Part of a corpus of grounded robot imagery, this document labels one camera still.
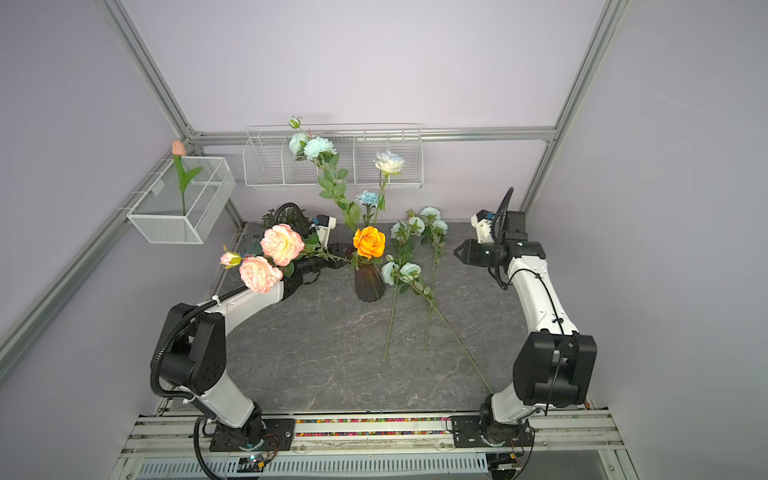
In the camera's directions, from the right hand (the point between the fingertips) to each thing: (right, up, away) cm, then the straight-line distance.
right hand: (458, 251), depth 85 cm
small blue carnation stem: (-25, +14, -7) cm, 29 cm away
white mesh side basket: (-79, +10, -9) cm, 80 cm away
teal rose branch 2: (-13, -7, +15) cm, 21 cm away
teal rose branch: (-3, +9, +31) cm, 32 cm away
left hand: (-29, +1, 0) cm, 29 cm away
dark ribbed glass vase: (-27, -11, +9) cm, 30 cm away
